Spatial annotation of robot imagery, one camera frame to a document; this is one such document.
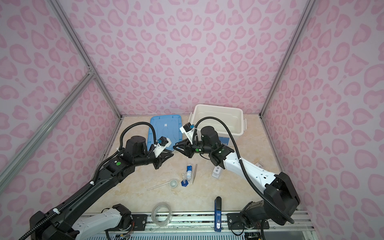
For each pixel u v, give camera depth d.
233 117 1.06
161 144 0.62
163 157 0.64
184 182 0.86
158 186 0.84
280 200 0.41
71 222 0.41
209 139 0.57
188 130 0.64
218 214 0.72
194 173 0.89
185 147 0.65
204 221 0.75
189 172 0.88
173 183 0.85
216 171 0.86
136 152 0.57
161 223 0.73
